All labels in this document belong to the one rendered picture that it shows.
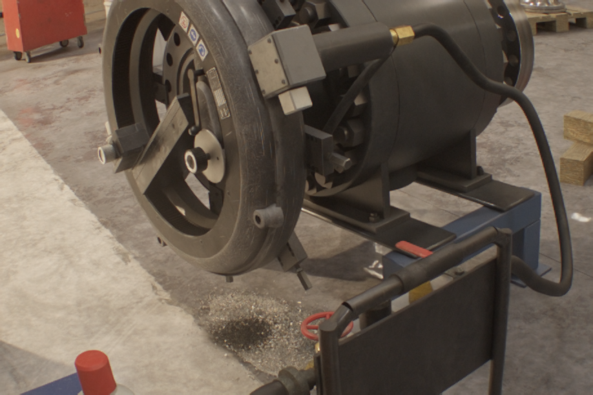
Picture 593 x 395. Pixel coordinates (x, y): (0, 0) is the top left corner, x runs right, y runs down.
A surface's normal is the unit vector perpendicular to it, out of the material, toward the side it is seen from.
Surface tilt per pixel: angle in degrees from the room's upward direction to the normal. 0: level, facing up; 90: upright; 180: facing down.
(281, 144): 89
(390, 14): 51
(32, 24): 90
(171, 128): 90
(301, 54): 68
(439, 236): 0
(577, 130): 90
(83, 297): 0
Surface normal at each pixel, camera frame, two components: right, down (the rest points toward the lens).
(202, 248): -0.80, 0.29
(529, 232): 0.60, 0.23
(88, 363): -0.10, -0.93
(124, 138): 0.41, -0.39
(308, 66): 0.52, -0.14
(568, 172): -0.62, 0.34
